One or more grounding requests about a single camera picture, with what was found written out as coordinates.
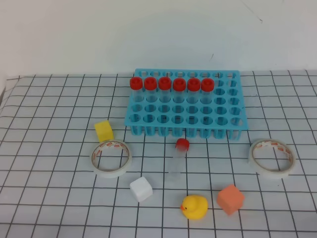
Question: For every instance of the clear tube red cap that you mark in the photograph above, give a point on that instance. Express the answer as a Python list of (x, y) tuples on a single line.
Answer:
[(177, 163)]

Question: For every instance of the blue tube rack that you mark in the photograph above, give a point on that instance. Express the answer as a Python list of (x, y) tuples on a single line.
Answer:
[(218, 113)]

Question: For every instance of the red-capped tube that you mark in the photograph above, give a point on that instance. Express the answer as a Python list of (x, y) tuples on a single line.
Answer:
[(207, 86), (193, 87), (150, 84), (136, 84), (164, 85), (179, 87)]

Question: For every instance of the white black-grid cloth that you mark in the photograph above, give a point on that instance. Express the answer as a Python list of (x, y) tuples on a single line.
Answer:
[(48, 188)]

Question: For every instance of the yellow foam cube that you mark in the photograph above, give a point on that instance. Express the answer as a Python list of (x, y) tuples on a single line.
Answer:
[(104, 131)]

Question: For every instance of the white foam cube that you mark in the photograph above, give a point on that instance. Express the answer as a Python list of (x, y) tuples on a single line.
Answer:
[(141, 189)]

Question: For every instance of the left white tape roll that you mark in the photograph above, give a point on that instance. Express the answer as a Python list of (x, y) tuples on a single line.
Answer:
[(111, 144)]

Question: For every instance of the white tape roll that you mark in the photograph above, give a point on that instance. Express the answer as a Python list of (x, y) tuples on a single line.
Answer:
[(111, 144), (279, 146)]

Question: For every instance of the yellow rubber duck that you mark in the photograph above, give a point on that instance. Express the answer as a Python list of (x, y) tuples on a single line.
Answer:
[(194, 207)]

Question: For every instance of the orange foam cube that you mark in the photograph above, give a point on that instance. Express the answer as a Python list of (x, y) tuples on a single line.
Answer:
[(230, 199)]

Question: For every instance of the right white tape roll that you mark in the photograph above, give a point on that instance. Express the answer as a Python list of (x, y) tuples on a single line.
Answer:
[(279, 146)]

